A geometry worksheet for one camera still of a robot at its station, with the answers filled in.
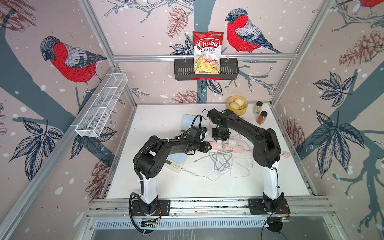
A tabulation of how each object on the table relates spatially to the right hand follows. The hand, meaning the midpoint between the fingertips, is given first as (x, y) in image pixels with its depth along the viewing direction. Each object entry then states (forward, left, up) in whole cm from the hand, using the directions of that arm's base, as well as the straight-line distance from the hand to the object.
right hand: (215, 140), depth 93 cm
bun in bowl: (+30, -16, +1) cm, 34 cm away
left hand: (-2, +3, -3) cm, 4 cm away
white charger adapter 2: (-4, -10, +3) cm, 11 cm away
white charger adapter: (-4, -2, +4) cm, 6 cm away
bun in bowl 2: (+36, -21, 0) cm, 41 cm away
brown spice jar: (+19, -34, 0) cm, 39 cm away
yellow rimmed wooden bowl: (+28, -21, -3) cm, 35 cm away
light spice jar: (+28, -33, +1) cm, 43 cm away
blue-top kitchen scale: (-13, +24, -4) cm, 28 cm away
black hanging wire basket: (+34, +21, +29) cm, 49 cm away
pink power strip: (-3, -7, -3) cm, 8 cm away
